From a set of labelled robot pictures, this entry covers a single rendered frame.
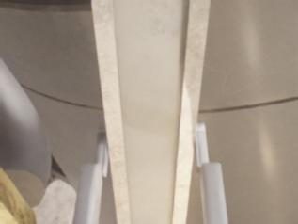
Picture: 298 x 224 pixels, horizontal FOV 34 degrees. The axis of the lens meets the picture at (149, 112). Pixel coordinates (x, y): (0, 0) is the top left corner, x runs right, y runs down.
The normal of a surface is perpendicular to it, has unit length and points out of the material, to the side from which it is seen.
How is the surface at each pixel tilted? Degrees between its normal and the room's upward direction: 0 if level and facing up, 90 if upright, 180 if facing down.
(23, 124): 60
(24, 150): 85
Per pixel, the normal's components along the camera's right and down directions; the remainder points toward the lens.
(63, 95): -0.52, 0.68
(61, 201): 0.72, 0.29
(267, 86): -0.04, 0.69
